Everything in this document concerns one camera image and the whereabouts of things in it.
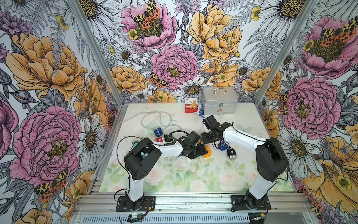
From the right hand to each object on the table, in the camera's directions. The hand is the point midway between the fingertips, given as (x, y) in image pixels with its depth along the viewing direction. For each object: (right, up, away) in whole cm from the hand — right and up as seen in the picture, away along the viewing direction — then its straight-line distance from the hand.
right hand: (205, 142), depth 91 cm
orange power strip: (+2, -7, -2) cm, 8 cm away
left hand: (-2, -9, -2) cm, 9 cm away
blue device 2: (+12, -3, +3) cm, 12 cm away
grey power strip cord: (-47, +18, +25) cm, 57 cm away
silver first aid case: (+14, +29, +20) cm, 38 cm away
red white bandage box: (-8, +25, +25) cm, 36 cm away
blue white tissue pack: (0, +20, +21) cm, 29 cm away
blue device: (-32, +5, +8) cm, 33 cm away
